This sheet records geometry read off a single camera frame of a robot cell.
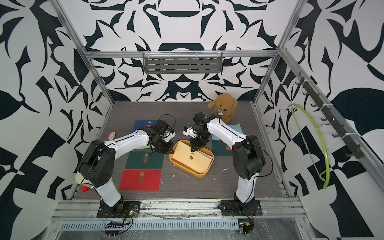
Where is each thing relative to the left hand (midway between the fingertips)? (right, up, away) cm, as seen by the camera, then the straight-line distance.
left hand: (172, 149), depth 89 cm
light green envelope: (-9, +6, -25) cm, 27 cm away
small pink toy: (-41, +7, +9) cm, 42 cm away
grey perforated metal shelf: (+5, +56, +12) cm, 57 cm away
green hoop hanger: (+63, +5, -32) cm, 71 cm away
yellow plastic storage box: (+4, -7, -7) cm, 11 cm away
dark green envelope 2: (+29, -1, +7) cm, 30 cm away
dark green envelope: (-18, -7, +2) cm, 19 cm away
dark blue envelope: (-25, +14, +18) cm, 34 cm away
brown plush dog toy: (+32, +26, +6) cm, 41 cm away
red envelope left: (-17, -16, -6) cm, 24 cm away
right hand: (+12, +2, -3) cm, 13 cm away
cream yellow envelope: (+7, -3, -1) cm, 7 cm away
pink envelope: (+19, -2, -5) cm, 20 cm away
